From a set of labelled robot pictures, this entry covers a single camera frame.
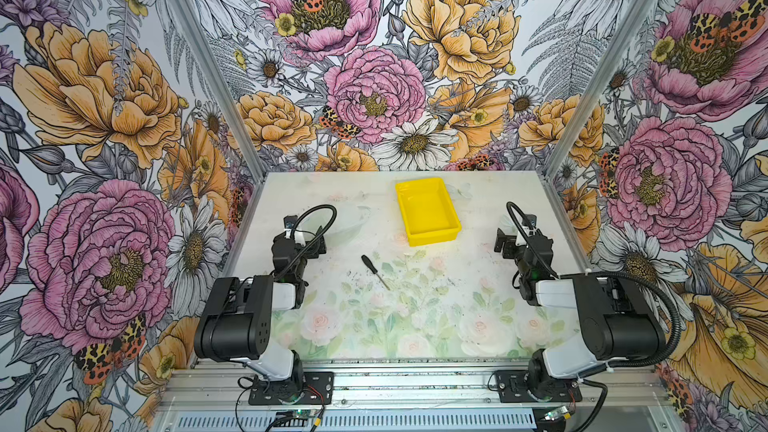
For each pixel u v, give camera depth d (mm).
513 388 735
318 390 731
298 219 791
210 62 881
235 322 455
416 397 739
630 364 477
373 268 957
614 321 459
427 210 1096
